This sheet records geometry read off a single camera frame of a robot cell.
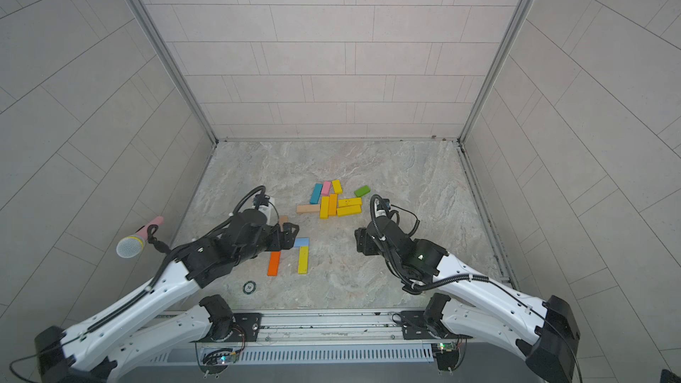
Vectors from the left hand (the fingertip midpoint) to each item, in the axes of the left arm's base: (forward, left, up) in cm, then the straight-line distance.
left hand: (294, 228), depth 75 cm
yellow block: (-4, -2, -13) cm, 14 cm away
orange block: (-5, +8, -14) cm, 17 cm away
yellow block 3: (+13, -16, -13) cm, 24 cm away
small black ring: (-12, +14, -14) cm, 23 cm away
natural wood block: (+14, -1, -13) cm, 19 cm away
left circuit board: (-30, +17, -13) cm, 36 cm away
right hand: (-1, -20, -2) cm, 20 cm away
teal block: (+22, -3, -13) cm, 26 cm away
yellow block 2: (+17, -14, -13) cm, 25 cm away
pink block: (+23, -7, -12) cm, 27 cm away
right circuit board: (-28, -42, -14) cm, 53 cm away
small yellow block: (+23, -11, -12) cm, 29 cm away
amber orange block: (+16, -10, -13) cm, 23 cm away
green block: (+22, -21, -13) cm, 33 cm away
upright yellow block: (+14, -7, -13) cm, 20 cm away
